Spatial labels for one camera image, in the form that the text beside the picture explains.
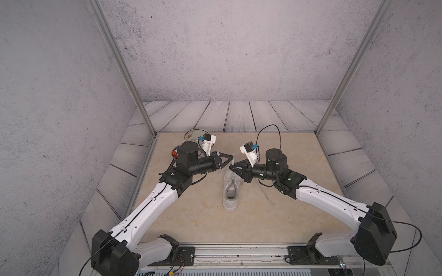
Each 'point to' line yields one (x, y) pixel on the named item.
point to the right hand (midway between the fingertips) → (231, 168)
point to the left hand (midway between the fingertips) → (235, 159)
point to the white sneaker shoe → (232, 179)
